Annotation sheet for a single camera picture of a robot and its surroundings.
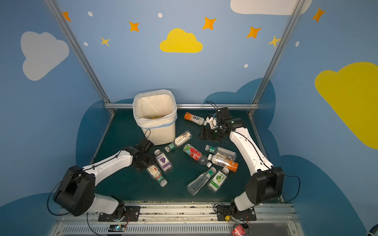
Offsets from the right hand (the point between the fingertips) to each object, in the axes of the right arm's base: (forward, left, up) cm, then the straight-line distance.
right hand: (206, 136), depth 81 cm
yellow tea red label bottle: (+22, +35, -10) cm, 42 cm away
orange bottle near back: (+27, +8, -16) cm, 33 cm away
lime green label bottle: (-18, -8, -17) cm, 26 cm away
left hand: (-11, +30, -16) cm, 36 cm away
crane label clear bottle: (+9, +14, -15) cm, 22 cm away
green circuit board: (-44, +43, -21) cm, 65 cm away
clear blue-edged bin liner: (+24, +36, -4) cm, 43 cm away
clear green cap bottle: (-21, +4, -16) cm, 27 cm away
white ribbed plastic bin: (+4, +26, -8) cm, 28 cm away
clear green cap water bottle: (+2, -7, -18) cm, 19 cm away
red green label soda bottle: (-4, +5, -15) cm, 17 cm away
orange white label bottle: (-7, -11, -16) cm, 21 cm away
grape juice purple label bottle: (-8, +26, -18) cm, 32 cm away
